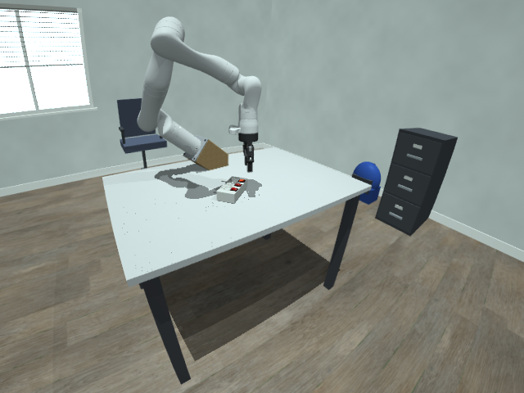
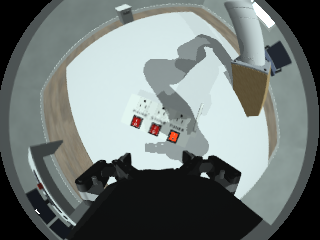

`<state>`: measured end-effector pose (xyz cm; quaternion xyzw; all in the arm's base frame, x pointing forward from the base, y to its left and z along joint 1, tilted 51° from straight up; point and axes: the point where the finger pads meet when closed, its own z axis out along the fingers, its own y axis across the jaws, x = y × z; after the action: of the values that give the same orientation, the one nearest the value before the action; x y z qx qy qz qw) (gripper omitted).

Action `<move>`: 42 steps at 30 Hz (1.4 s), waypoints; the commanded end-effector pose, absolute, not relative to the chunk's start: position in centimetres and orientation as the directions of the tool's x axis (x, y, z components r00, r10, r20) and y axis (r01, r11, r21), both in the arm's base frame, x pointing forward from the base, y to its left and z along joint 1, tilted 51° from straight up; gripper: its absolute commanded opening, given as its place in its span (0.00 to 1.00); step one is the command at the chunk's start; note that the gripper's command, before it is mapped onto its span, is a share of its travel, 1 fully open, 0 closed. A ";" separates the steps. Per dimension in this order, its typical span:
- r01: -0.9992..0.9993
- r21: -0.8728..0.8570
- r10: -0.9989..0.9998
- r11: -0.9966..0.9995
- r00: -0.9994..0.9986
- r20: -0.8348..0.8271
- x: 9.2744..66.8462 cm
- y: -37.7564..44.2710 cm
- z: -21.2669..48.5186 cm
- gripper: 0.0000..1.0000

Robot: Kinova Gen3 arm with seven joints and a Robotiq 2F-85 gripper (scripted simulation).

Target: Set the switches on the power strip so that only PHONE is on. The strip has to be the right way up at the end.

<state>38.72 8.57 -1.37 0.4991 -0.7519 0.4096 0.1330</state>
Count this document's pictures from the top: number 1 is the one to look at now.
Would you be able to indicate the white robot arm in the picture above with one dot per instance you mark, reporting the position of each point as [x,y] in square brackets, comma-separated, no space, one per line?
[167,41]

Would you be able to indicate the white power strip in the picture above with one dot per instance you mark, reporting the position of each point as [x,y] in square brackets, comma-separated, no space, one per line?
[232,189]

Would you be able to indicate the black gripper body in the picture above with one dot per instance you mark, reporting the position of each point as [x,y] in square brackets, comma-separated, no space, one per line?
[248,138]

